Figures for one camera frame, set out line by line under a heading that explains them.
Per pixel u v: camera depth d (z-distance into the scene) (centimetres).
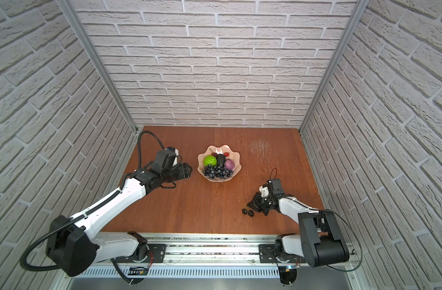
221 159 98
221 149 104
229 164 95
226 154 101
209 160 96
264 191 85
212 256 74
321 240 43
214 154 100
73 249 48
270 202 68
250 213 83
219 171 92
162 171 61
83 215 42
